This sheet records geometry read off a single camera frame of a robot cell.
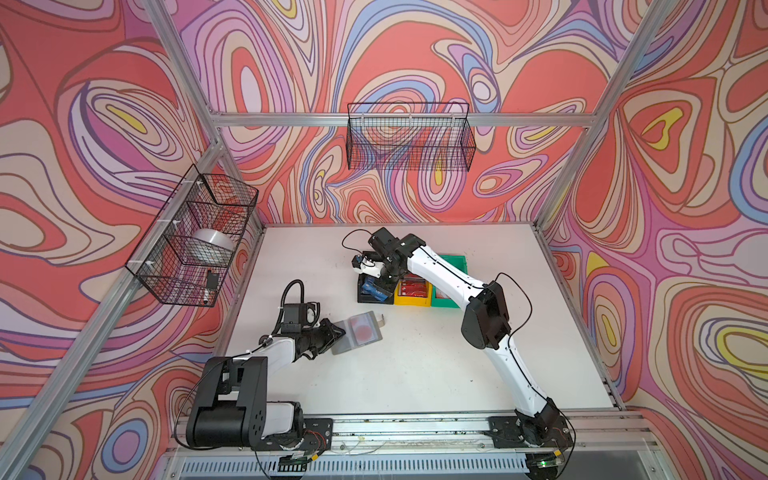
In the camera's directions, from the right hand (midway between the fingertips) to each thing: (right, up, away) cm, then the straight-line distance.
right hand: (385, 289), depth 93 cm
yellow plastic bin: (+9, -4, 0) cm, 10 cm away
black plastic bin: (0, +2, -11) cm, 11 cm away
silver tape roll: (-41, +13, -23) cm, 49 cm away
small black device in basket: (-43, +5, -20) cm, 48 cm away
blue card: (-5, +1, -3) cm, 6 cm away
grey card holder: (-8, -12, -2) cm, 15 cm away
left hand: (-12, -12, -4) cm, 17 cm away
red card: (+10, +1, +7) cm, 12 cm away
